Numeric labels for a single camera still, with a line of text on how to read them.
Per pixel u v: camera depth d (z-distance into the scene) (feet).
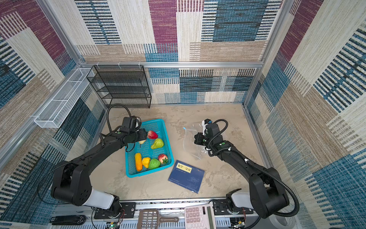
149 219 2.35
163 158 2.84
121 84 3.55
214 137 2.13
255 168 1.51
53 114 2.33
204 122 2.60
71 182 1.40
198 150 2.95
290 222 2.23
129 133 2.26
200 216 2.30
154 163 2.72
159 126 3.24
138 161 2.84
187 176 2.76
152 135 3.21
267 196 1.35
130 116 2.55
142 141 2.79
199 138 2.49
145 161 2.79
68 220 2.19
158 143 3.00
